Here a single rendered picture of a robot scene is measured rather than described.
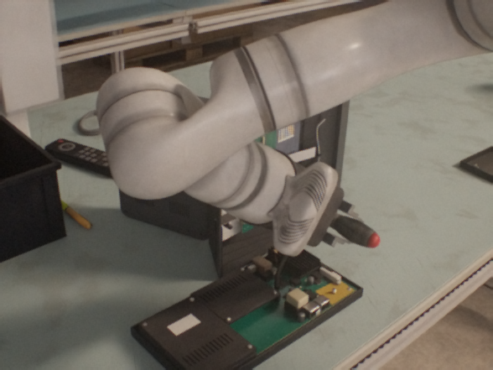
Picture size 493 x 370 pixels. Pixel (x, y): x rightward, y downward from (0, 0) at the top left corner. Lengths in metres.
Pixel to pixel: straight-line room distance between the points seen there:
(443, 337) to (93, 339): 1.70
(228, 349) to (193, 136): 0.30
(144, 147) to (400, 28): 0.23
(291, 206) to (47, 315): 0.35
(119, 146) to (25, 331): 0.37
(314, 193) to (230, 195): 0.08
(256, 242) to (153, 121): 0.45
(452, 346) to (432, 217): 1.32
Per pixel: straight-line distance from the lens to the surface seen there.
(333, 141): 0.89
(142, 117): 0.45
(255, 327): 0.72
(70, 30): 2.18
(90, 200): 0.99
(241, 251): 0.85
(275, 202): 0.57
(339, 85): 0.47
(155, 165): 0.44
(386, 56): 0.50
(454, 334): 2.31
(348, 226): 0.74
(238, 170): 0.52
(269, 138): 0.78
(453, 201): 1.04
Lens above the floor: 1.51
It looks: 31 degrees down
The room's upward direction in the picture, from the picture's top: 2 degrees clockwise
